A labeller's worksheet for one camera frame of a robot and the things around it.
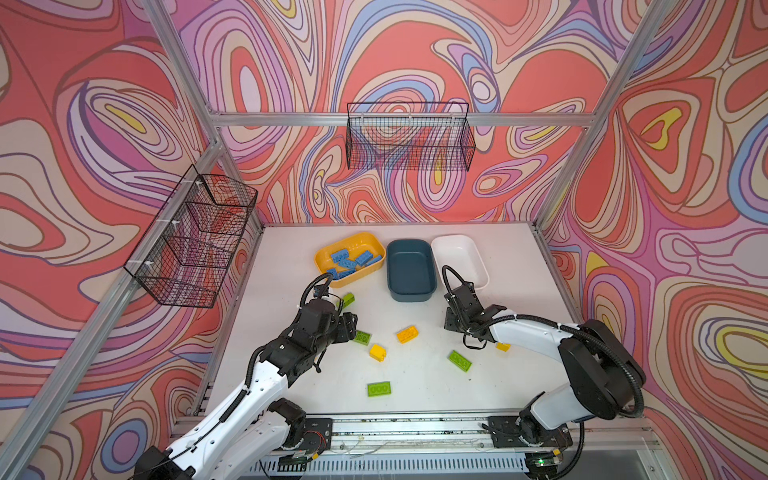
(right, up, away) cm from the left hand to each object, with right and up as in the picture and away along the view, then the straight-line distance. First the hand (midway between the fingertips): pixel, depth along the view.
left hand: (351, 317), depth 80 cm
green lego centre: (+2, -8, +9) cm, 12 cm away
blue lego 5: (-5, +10, +21) cm, 24 cm away
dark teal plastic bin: (+19, +11, +27) cm, 34 cm away
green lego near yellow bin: (-3, +2, +16) cm, 17 cm away
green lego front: (+8, -20, 0) cm, 21 cm away
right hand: (+32, -5, +12) cm, 35 cm away
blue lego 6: (+6, +15, +23) cm, 28 cm away
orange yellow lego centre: (+16, -8, +11) cm, 21 cm away
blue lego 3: (-3, +13, +28) cm, 31 cm away
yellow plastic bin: (-2, +21, +32) cm, 38 cm away
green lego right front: (+31, -14, +6) cm, 35 cm away
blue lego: (+2, +16, +28) cm, 32 cm away
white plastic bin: (+36, +18, +28) cm, 49 cm away
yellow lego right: (+43, -10, +5) cm, 45 cm away
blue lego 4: (-8, +16, +28) cm, 33 cm away
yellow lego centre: (+7, -12, +5) cm, 15 cm away
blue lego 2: (-9, +10, +24) cm, 27 cm away
